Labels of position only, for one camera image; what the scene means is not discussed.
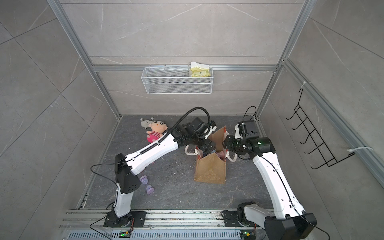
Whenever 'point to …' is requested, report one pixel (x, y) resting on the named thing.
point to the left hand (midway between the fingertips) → (212, 141)
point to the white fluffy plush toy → (145, 123)
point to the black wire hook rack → (312, 132)
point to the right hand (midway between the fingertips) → (228, 143)
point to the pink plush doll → (158, 128)
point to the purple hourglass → (150, 189)
